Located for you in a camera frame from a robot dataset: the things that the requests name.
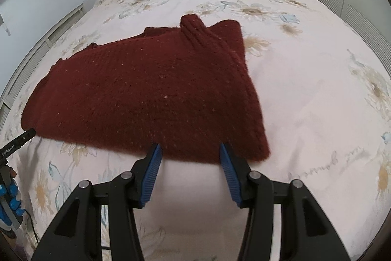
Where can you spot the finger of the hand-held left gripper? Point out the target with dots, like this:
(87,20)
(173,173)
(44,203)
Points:
(18,144)

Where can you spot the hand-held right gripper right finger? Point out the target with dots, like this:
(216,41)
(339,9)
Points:
(229,172)

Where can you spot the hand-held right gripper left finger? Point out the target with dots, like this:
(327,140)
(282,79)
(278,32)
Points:
(151,169)

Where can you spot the dark red knit sweater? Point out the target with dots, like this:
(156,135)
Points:
(146,96)

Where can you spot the person's left hand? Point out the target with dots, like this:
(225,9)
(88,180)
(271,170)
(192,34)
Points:
(13,190)

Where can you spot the white slatted radiator cover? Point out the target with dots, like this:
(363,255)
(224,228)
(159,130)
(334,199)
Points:
(39,44)

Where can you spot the floral pink bed blanket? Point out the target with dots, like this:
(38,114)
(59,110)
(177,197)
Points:
(305,96)

